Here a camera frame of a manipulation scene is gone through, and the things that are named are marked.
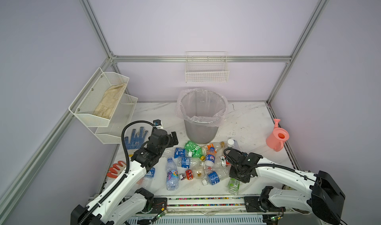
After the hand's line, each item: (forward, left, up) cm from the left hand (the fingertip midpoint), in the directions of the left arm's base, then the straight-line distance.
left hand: (167, 135), depth 79 cm
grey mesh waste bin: (+10, -19, -13) cm, 25 cm away
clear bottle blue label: (-17, +11, -19) cm, 28 cm away
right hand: (-16, -35, -16) cm, 42 cm away
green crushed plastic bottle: (0, -15, -16) cm, 22 cm away
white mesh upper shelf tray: (+12, +38, +12) cm, 42 cm away
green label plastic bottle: (-22, -35, -13) cm, 43 cm away
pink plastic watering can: (+5, -66, -7) cm, 67 cm away
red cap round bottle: (-16, -12, -15) cm, 25 cm away
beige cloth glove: (+13, +32, +11) cm, 36 cm away
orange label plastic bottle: (+3, -29, -17) cm, 34 cm away
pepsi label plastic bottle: (-9, -23, -11) cm, 27 cm away
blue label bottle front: (-18, -25, -12) cm, 33 cm away
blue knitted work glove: (+8, +25, -19) cm, 32 cm away
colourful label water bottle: (-17, -3, -12) cm, 21 cm away
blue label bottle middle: (-10, -11, -13) cm, 20 cm away
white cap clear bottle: (-3, -35, -3) cm, 36 cm away
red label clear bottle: (-10, -32, -13) cm, 36 cm away
